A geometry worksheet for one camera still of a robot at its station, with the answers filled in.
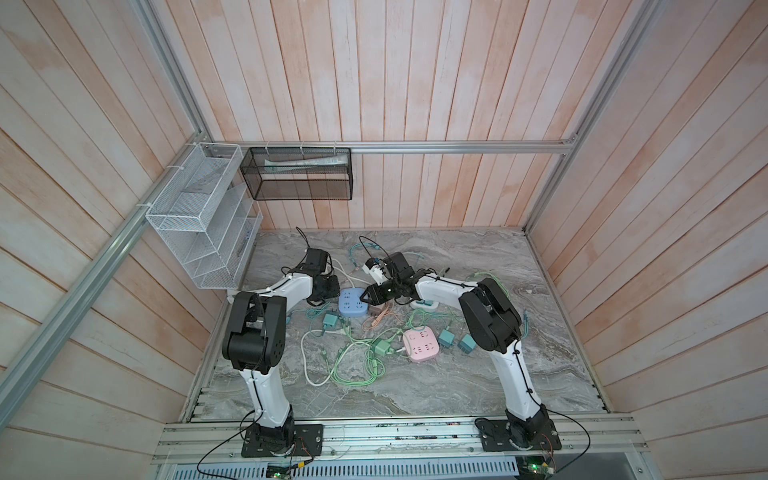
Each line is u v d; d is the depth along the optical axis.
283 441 0.66
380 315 0.93
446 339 0.88
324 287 0.87
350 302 0.96
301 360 0.87
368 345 0.89
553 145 0.94
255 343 0.50
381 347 0.86
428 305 0.95
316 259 0.80
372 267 0.92
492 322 0.58
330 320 0.93
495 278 1.07
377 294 0.88
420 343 0.88
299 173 1.04
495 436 0.73
